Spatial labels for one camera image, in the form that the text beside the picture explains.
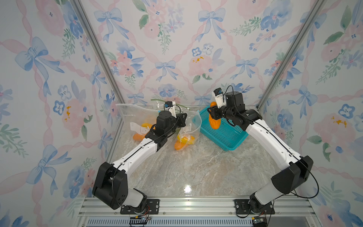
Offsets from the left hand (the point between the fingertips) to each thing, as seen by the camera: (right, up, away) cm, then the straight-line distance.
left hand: (188, 113), depth 78 cm
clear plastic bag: (0, -11, -1) cm, 11 cm away
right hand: (+14, +4, +1) cm, 14 cm away
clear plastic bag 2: (-33, -6, +10) cm, 35 cm away
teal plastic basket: (+29, -16, +24) cm, 41 cm away
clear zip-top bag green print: (-5, +3, +10) cm, 12 cm away
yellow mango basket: (+1, -15, +3) cm, 16 cm away
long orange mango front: (+15, -6, -2) cm, 16 cm away
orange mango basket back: (-6, -20, +10) cm, 23 cm away
